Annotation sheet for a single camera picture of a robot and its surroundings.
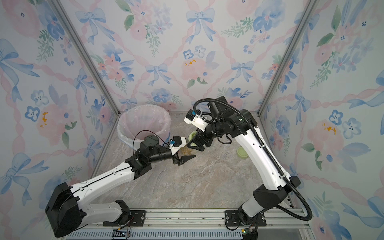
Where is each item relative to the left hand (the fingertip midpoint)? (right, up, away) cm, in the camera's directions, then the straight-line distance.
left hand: (192, 146), depth 69 cm
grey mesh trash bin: (-31, +1, +5) cm, 31 cm away
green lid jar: (-3, -2, -1) cm, 4 cm away
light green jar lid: (+32, -8, +29) cm, 44 cm away
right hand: (+1, +5, -4) cm, 6 cm away
